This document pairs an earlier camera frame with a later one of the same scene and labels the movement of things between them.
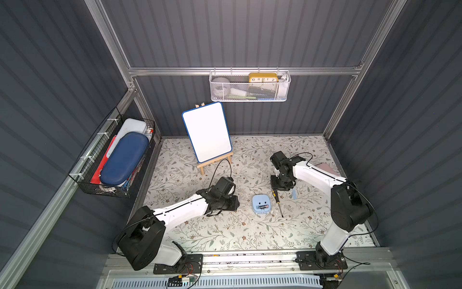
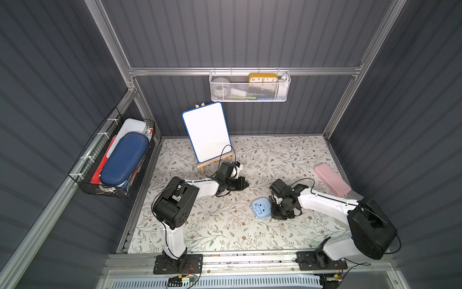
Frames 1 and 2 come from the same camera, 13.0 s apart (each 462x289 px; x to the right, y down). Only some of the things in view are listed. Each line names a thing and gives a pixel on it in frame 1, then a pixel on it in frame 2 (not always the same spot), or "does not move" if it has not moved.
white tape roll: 221,85 does not move
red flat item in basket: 96,179 does not move
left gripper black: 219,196 → 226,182
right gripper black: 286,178 → 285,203
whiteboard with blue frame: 207,128 does not move
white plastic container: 130,125 does not move
